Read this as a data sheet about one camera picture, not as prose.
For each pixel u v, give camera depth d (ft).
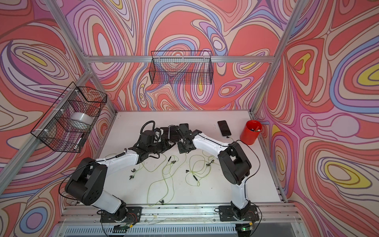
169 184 2.75
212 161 3.00
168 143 2.64
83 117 2.42
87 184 1.46
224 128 3.56
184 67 3.15
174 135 3.70
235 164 1.62
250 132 3.11
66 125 2.45
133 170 2.90
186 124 3.65
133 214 2.39
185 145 2.54
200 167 2.98
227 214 2.39
